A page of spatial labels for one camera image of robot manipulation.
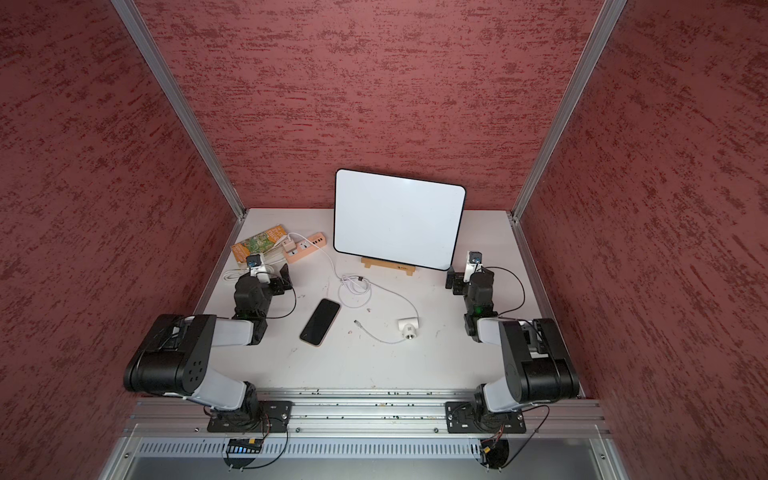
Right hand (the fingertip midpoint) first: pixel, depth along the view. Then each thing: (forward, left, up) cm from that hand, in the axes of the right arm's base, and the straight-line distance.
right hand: (465, 269), depth 94 cm
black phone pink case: (-13, +47, -8) cm, 49 cm away
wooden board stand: (+7, +32, -5) cm, 33 cm away
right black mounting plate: (-40, +6, -7) cm, 41 cm away
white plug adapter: (-17, +19, -5) cm, 26 cm away
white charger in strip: (+12, +59, 0) cm, 60 cm away
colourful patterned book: (+16, +73, -4) cm, 75 cm away
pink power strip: (+14, +55, -4) cm, 57 cm away
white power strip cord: (+3, +80, -5) cm, 80 cm away
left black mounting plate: (-39, +57, -5) cm, 70 cm away
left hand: (0, +62, +2) cm, 62 cm away
